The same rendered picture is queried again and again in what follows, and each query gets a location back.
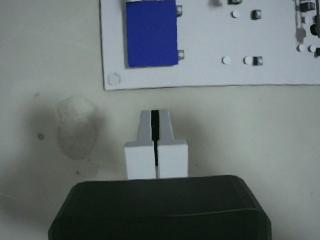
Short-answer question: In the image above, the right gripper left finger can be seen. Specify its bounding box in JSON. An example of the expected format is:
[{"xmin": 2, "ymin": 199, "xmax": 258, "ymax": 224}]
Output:
[{"xmin": 124, "ymin": 109, "xmax": 157, "ymax": 180}]

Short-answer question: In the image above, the white rectangular fixture plate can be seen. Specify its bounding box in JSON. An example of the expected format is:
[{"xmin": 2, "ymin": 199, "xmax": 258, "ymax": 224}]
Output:
[{"xmin": 100, "ymin": 0, "xmax": 320, "ymax": 91}]

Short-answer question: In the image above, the blue rectangular plate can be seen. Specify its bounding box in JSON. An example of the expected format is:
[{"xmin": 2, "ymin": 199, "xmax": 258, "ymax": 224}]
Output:
[{"xmin": 125, "ymin": 0, "xmax": 179, "ymax": 67}]

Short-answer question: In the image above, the grey toggle clamp with red handle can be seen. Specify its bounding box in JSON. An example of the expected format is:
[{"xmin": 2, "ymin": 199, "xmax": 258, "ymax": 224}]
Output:
[{"xmin": 309, "ymin": 0, "xmax": 320, "ymax": 39}]

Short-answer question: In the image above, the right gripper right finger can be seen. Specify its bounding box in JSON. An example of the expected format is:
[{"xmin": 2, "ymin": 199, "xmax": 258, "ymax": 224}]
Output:
[{"xmin": 155, "ymin": 109, "xmax": 188, "ymax": 179}]

